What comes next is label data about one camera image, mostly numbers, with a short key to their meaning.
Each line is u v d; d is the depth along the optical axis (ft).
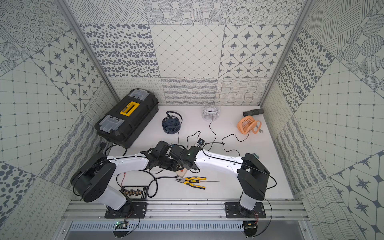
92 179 1.47
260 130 3.42
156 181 2.73
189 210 2.46
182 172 2.79
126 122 2.89
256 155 3.02
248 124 3.13
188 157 1.87
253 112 3.67
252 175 1.41
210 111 3.54
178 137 3.30
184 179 2.74
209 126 3.51
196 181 2.72
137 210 2.40
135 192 2.58
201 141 2.40
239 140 3.31
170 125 3.32
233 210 2.42
